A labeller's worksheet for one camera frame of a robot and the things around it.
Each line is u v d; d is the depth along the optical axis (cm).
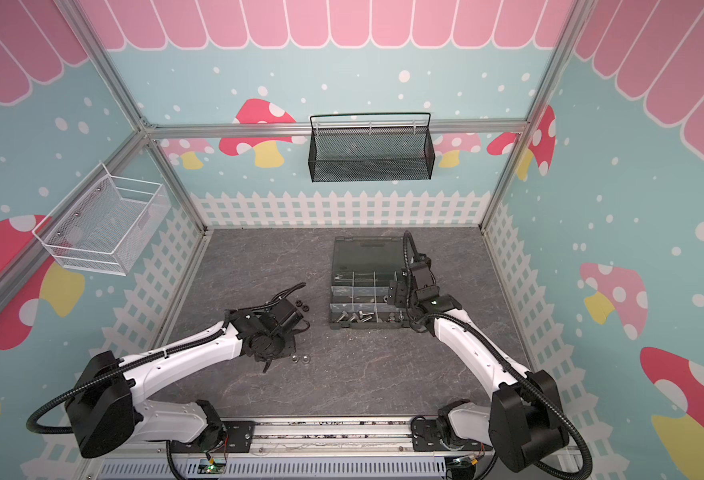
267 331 60
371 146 94
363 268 106
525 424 40
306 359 87
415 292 63
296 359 86
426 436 73
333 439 76
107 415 40
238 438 74
